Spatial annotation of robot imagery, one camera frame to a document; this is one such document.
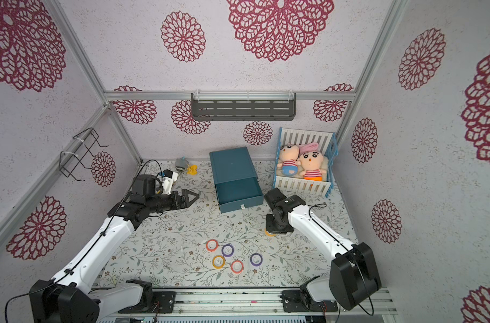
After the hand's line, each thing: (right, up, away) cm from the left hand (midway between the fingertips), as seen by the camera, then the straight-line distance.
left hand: (191, 198), depth 78 cm
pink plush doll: (+44, +20, +28) cm, 56 cm away
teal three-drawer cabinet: (+17, +6, +11) cm, 21 cm away
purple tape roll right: (+25, -26, +6) cm, 37 cm away
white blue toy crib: (+67, +27, +32) cm, 79 cm away
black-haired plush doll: (+54, +17, +23) cm, 61 cm away
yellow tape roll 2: (+8, -26, +6) cm, 28 cm away
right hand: (+35, -14, +5) cm, 38 cm away
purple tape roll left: (+13, -23, +8) cm, 28 cm away
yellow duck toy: (-9, +13, +38) cm, 41 cm away
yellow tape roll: (+32, -17, +11) cm, 38 cm away
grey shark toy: (-15, +16, +35) cm, 41 cm away
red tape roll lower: (+18, -28, +4) cm, 34 cm away
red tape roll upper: (+7, -21, +10) cm, 24 cm away
